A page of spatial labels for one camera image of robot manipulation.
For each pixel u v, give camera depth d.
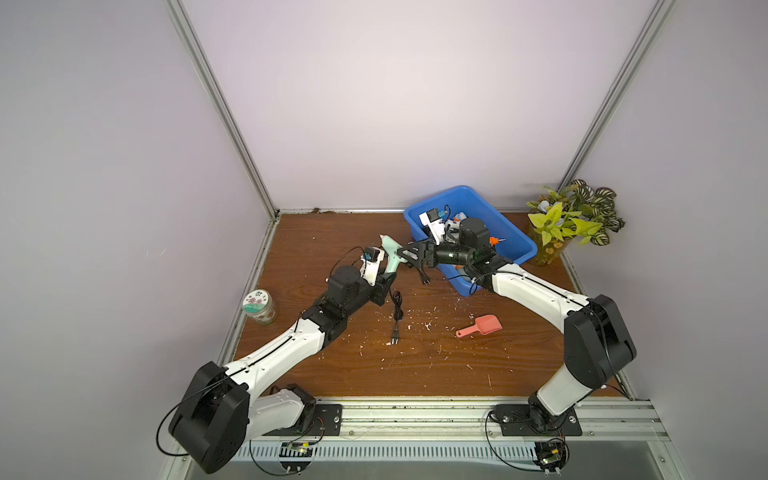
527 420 0.69
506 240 1.03
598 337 0.45
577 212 0.92
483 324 0.89
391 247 0.80
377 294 0.72
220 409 0.40
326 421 0.73
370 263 0.69
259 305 0.87
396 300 0.83
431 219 0.73
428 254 0.70
